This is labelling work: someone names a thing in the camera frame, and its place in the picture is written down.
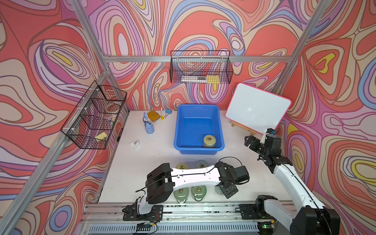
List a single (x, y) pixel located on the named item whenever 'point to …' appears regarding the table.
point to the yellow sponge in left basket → (101, 136)
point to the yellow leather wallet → (153, 115)
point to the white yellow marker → (161, 114)
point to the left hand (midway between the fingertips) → (228, 187)
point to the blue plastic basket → (193, 123)
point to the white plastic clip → (135, 143)
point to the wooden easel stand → (253, 132)
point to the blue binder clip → (167, 111)
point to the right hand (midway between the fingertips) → (252, 144)
